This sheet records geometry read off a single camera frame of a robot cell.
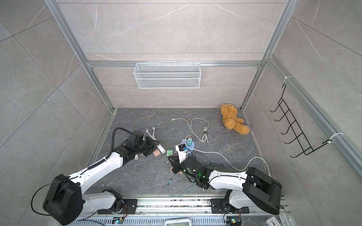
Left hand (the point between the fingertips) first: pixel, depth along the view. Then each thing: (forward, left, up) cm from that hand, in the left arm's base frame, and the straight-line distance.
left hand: (162, 140), depth 83 cm
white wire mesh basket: (+46, -2, +15) cm, 48 cm away
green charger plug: (-1, -3, -13) cm, 14 cm away
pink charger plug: (-2, +5, -12) cm, 13 cm away
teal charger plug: (+4, -16, -9) cm, 19 cm away
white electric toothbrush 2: (-4, +1, -1) cm, 4 cm away
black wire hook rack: (-16, -66, +17) cm, 70 cm away
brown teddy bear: (+26, -48, -6) cm, 55 cm away
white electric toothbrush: (+19, +10, -13) cm, 25 cm away
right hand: (-11, -5, -1) cm, 12 cm away
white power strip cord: (-11, -43, -15) cm, 47 cm away
